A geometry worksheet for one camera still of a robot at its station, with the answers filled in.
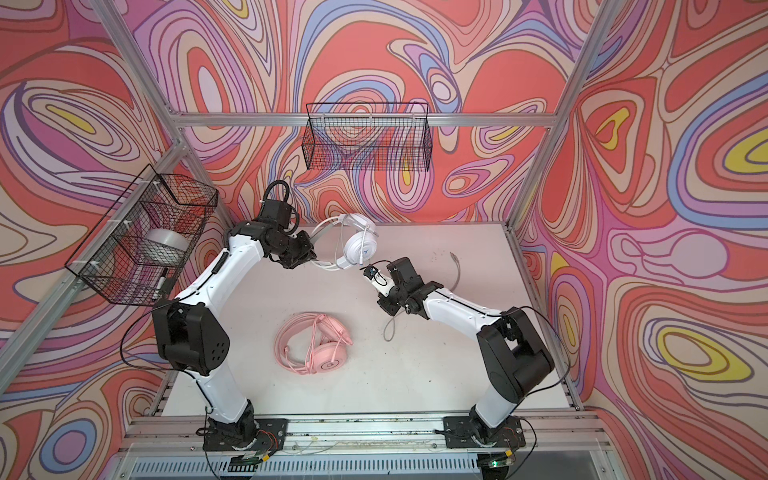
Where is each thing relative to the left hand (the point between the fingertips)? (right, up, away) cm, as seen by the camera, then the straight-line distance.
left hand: (320, 250), depth 87 cm
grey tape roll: (-33, +1, -17) cm, 37 cm away
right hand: (+19, -15, +3) cm, 25 cm away
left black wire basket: (-40, 0, -16) cm, 43 cm away
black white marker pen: (-37, -8, -14) cm, 40 cm away
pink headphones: (-5, -28, +1) cm, 29 cm away
